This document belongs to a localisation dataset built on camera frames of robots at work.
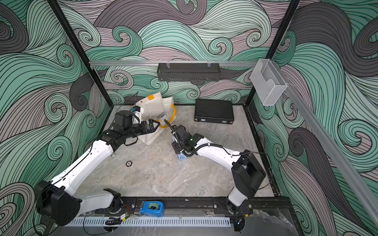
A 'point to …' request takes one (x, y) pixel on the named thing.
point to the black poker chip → (129, 163)
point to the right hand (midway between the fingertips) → (176, 145)
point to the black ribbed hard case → (213, 111)
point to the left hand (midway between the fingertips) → (154, 123)
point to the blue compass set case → (181, 156)
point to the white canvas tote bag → (162, 108)
